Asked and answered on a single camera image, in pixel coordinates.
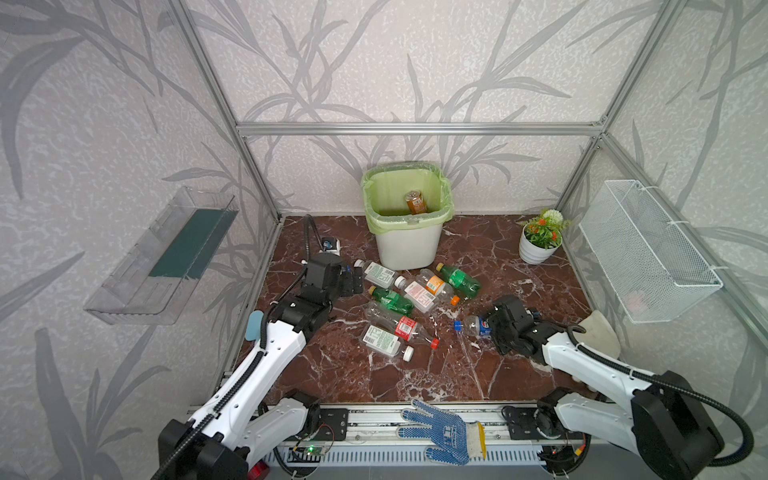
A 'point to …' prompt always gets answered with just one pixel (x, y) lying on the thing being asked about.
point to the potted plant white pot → (532, 254)
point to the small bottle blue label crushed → (473, 326)
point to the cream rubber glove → (599, 335)
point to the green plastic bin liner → (385, 187)
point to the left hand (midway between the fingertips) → (347, 261)
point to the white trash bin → (409, 248)
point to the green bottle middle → (393, 300)
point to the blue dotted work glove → (459, 440)
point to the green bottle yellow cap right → (460, 281)
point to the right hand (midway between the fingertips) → (483, 313)
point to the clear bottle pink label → (416, 294)
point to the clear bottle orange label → (437, 286)
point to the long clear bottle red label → (403, 326)
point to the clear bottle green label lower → (382, 340)
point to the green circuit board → (315, 450)
